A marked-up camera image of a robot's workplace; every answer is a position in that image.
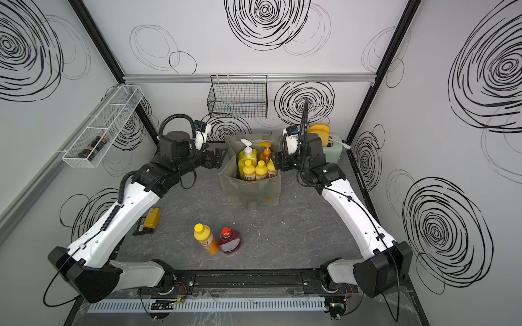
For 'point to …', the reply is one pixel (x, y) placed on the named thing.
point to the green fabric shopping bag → (250, 195)
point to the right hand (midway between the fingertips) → (279, 153)
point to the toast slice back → (320, 125)
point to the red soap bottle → (230, 240)
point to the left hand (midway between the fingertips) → (217, 146)
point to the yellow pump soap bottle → (246, 153)
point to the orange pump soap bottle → (266, 155)
